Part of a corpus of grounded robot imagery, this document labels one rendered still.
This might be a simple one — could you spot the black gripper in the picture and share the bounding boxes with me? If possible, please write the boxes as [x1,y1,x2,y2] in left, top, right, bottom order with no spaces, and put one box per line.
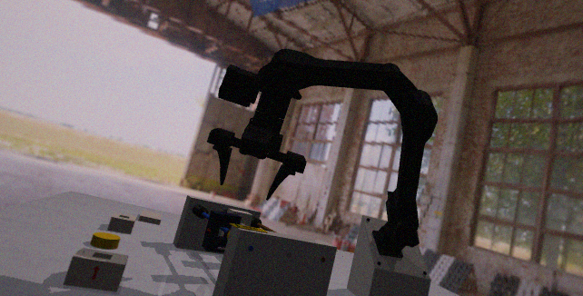
[207,111,307,201]

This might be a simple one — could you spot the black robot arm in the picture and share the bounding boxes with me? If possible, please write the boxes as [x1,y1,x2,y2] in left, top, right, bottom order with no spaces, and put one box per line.
[218,49,438,258]

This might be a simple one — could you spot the yellow short cylinder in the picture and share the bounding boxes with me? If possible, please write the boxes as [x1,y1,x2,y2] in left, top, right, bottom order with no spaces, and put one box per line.
[90,232,120,250]

